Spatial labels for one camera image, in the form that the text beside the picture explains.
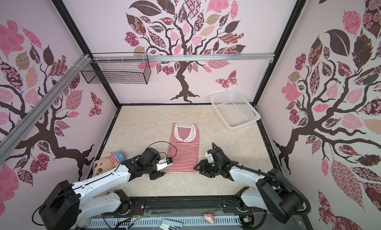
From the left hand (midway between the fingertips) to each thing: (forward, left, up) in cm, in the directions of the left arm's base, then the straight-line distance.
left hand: (161, 170), depth 84 cm
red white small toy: (-24, -26, +4) cm, 36 cm away
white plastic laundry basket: (+49, -52, -1) cm, 72 cm away
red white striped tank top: (+13, -13, +1) cm, 18 cm away
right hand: (-1, -20, +2) cm, 20 cm away
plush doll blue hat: (+4, +28, +5) cm, 29 cm away
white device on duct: (-26, -8, +1) cm, 27 cm away
